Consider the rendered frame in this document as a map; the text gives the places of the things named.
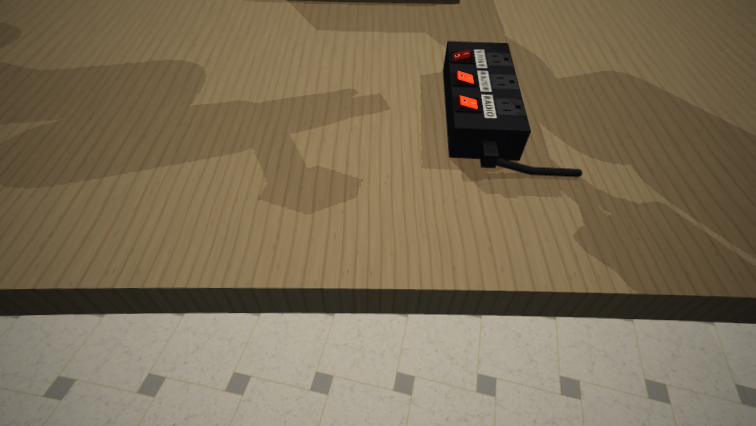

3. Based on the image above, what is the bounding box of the black power strip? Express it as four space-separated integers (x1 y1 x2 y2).
443 41 582 177

